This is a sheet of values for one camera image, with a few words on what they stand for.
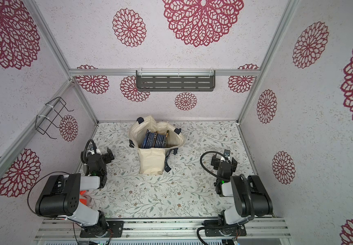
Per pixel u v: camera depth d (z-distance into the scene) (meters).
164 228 0.75
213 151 0.78
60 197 0.45
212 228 0.70
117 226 0.75
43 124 0.73
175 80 0.96
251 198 0.43
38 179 0.74
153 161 0.83
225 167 0.72
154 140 0.92
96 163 0.70
